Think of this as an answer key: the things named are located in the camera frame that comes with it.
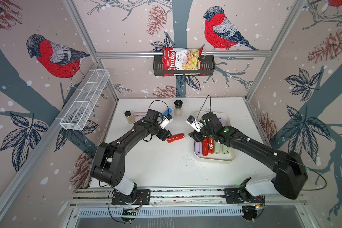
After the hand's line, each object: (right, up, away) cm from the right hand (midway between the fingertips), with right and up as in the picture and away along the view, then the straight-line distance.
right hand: (191, 128), depth 83 cm
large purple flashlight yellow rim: (+5, -13, +7) cm, 16 cm away
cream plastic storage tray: (+14, -19, +3) cm, 24 cm away
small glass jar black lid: (-43, +5, +18) cm, 47 cm away
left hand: (-14, -1, +6) cm, 16 cm away
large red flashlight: (+10, -13, +7) cm, 17 cm away
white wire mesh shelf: (-61, +8, -12) cm, 63 cm away
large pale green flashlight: (+17, -13, +5) cm, 22 cm away
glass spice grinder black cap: (-8, +15, +19) cm, 25 cm away
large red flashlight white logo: (+13, -12, +7) cm, 19 cm away
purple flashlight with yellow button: (+26, +2, +20) cm, 33 cm away
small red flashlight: (-10, -8, +12) cm, 17 cm away
